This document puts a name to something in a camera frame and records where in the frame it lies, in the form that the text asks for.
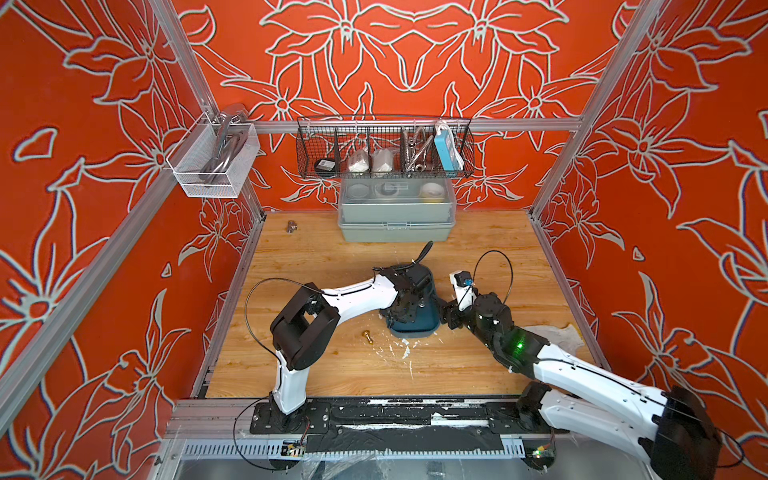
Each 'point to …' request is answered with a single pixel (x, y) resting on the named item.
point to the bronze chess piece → (365, 333)
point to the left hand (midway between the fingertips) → (406, 314)
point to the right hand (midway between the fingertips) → (438, 292)
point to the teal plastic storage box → (426, 321)
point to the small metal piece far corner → (291, 226)
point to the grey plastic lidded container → (396, 210)
